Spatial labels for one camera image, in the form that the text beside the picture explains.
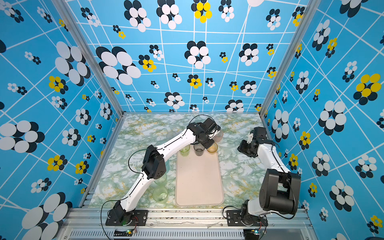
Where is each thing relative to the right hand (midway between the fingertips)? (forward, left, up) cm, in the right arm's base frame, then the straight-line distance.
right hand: (242, 148), depth 90 cm
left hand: (+5, +19, 0) cm, 20 cm away
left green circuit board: (-42, +60, -8) cm, 74 cm away
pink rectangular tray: (-17, +27, -7) cm, 32 cm away
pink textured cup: (+13, +12, -6) cm, 19 cm away
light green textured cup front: (-24, +48, -7) cm, 54 cm away
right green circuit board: (-40, -1, -9) cm, 41 cm away
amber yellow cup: (+3, +17, -5) cm, 18 cm away
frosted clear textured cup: (+13, +46, -3) cm, 48 cm away
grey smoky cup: (+3, +26, -5) cm, 27 cm away
